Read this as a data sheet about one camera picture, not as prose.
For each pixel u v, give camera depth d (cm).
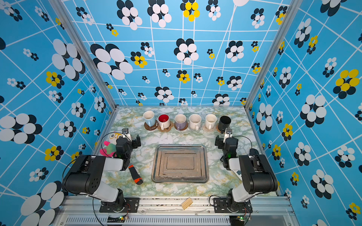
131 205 73
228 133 79
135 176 83
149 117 100
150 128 105
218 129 105
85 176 46
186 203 74
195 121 104
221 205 72
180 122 105
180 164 89
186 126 106
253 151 91
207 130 104
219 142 85
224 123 96
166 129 105
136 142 88
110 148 90
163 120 105
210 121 99
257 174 46
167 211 72
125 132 80
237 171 84
